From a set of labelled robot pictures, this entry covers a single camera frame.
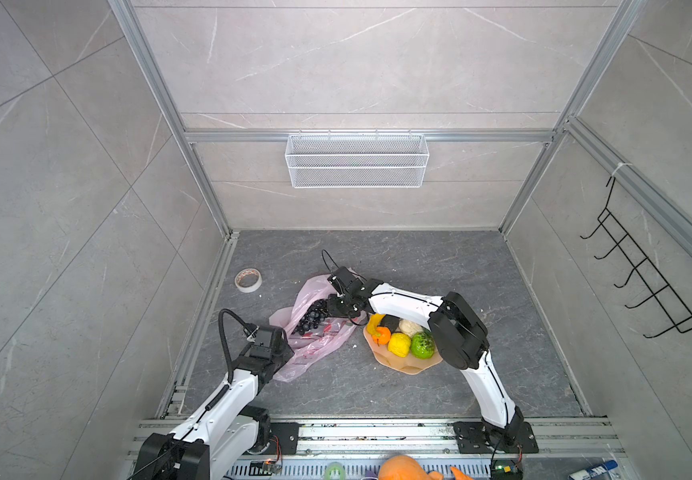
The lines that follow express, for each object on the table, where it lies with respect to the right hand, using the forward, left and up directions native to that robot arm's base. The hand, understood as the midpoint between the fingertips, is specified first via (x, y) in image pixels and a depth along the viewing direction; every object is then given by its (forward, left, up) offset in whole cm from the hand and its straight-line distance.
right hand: (329, 309), depth 95 cm
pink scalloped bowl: (-15, -24, +2) cm, 28 cm away
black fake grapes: (-4, +4, +3) cm, 6 cm away
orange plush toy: (-43, -18, +5) cm, 46 cm away
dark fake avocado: (-7, -19, +4) cm, 21 cm away
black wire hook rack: (-20, -75, +29) cm, 83 cm away
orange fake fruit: (-12, -16, +4) cm, 21 cm away
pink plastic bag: (-14, +2, +4) cm, 14 cm away
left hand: (-11, +13, 0) cm, 17 cm away
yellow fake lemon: (-14, -21, +3) cm, 25 cm away
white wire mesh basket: (+42, -10, +28) cm, 51 cm away
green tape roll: (-41, -3, -2) cm, 41 cm away
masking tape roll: (+13, +30, -2) cm, 33 cm away
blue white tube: (-44, -62, -2) cm, 76 cm away
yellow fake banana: (-8, -14, +5) cm, 17 cm away
